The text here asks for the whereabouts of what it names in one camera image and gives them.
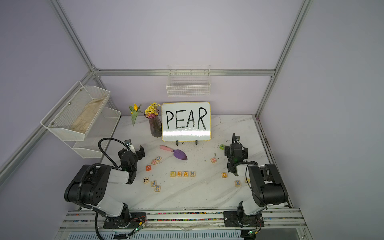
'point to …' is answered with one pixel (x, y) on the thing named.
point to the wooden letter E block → (179, 173)
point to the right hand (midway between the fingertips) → (234, 146)
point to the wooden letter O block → (158, 158)
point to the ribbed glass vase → (155, 125)
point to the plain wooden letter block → (247, 180)
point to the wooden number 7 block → (146, 180)
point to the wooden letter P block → (172, 174)
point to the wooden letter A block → (186, 174)
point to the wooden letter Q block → (224, 175)
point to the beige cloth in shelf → (83, 121)
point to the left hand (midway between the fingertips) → (132, 148)
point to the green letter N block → (221, 146)
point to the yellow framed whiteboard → (186, 121)
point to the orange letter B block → (148, 168)
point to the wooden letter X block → (237, 183)
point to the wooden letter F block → (153, 183)
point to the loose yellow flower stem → (134, 113)
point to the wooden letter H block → (213, 160)
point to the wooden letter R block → (192, 173)
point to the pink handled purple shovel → (177, 153)
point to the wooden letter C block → (157, 188)
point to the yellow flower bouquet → (152, 111)
